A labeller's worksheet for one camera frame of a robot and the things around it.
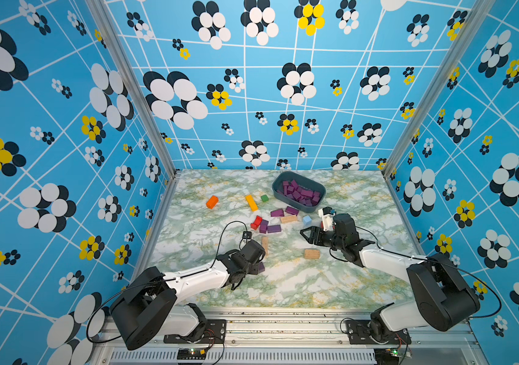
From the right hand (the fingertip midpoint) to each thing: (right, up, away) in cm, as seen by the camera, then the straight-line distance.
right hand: (308, 231), depth 89 cm
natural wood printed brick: (-7, +3, +12) cm, 14 cm away
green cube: (-18, +13, +19) cm, 29 cm away
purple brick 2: (+3, +14, +19) cm, 24 cm away
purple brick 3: (-13, 0, +10) cm, 16 cm away
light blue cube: (+1, +3, +10) cm, 10 cm away
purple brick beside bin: (-5, +7, +15) cm, 18 cm away
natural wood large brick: (+1, -9, -1) cm, 9 cm away
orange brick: (-42, +11, +16) cm, 47 cm away
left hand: (-21, -10, -1) cm, 23 cm away
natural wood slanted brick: (-17, -6, +4) cm, 19 cm away
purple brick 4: (-19, -13, -4) cm, 23 cm away
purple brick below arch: (-18, +1, +9) cm, 20 cm away
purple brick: (-2, +20, +22) cm, 30 cm away
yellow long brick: (-23, +10, +18) cm, 31 cm away
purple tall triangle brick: (-12, +6, +15) cm, 20 cm away
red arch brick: (-21, +2, +11) cm, 24 cm away
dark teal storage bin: (-1, +16, +20) cm, 26 cm away
